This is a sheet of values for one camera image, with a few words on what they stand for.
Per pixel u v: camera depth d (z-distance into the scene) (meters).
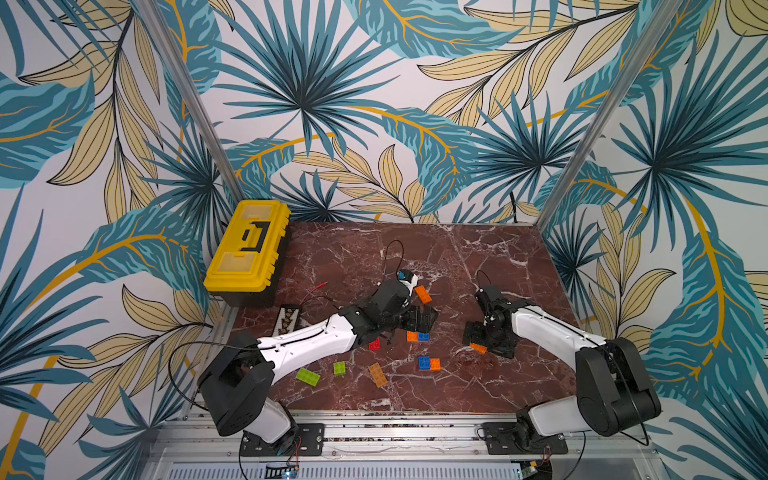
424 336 0.89
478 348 0.87
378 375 0.84
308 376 0.82
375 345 0.88
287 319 0.93
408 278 0.73
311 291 1.00
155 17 0.68
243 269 0.84
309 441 0.73
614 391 0.43
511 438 0.73
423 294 1.00
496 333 0.74
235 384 0.41
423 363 0.84
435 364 0.85
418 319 0.70
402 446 0.73
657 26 0.70
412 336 0.90
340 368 0.83
